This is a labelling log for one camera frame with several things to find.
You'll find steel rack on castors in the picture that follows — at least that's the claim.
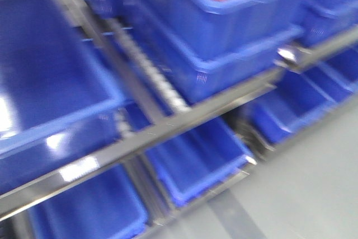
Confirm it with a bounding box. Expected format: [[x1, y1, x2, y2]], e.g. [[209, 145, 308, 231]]
[[0, 0, 358, 239]]

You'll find row of blue bins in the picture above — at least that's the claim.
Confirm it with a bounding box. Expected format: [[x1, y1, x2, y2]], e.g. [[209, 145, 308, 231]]
[[0, 0, 358, 239]]

